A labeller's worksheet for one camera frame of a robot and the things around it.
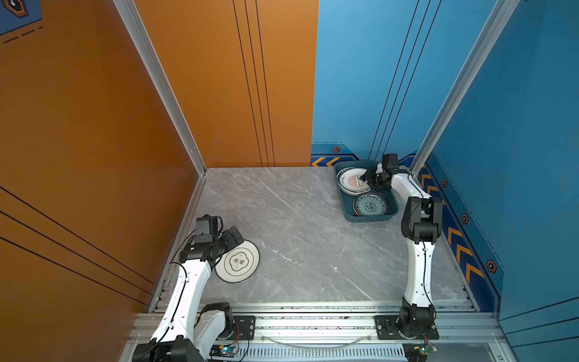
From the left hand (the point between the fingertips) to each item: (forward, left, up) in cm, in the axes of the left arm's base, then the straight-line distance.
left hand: (230, 237), depth 83 cm
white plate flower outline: (-6, -2, -11) cm, 12 cm away
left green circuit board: (-33, -2, -12) cm, 35 cm away
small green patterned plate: (+21, -58, -7) cm, 62 cm away
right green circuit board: (-33, -63, -12) cm, 72 cm away
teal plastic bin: (+25, -49, -9) cm, 56 cm away
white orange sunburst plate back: (+36, -50, -8) cm, 62 cm away
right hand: (+35, -56, -5) cm, 66 cm away
